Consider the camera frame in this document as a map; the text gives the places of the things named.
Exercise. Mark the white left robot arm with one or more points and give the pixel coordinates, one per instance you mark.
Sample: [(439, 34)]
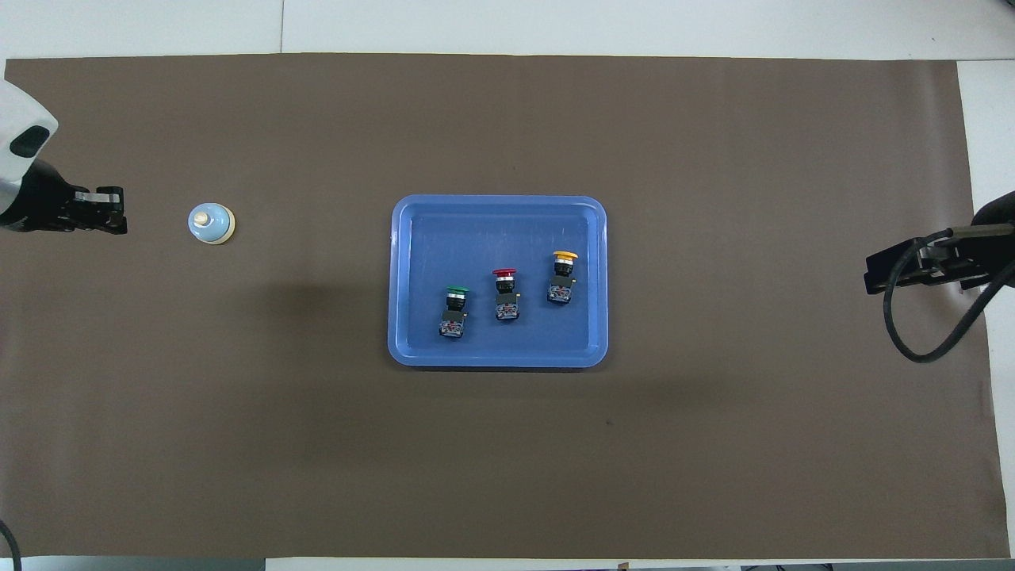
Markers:
[(20, 111)]

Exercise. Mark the red push button switch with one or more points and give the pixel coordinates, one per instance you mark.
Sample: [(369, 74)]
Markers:
[(506, 297)]

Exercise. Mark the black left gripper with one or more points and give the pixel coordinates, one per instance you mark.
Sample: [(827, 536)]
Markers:
[(44, 206)]

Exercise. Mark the yellow push button switch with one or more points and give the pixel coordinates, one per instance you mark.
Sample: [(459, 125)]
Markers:
[(561, 281)]

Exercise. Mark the green push button switch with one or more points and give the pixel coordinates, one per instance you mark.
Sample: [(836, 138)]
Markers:
[(453, 313)]

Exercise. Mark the brown table mat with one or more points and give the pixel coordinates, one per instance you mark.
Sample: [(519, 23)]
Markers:
[(317, 444)]

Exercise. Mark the blue plastic tray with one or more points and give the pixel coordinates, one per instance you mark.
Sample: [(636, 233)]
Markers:
[(476, 238)]

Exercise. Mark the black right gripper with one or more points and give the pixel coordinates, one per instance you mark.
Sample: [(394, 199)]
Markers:
[(975, 262)]

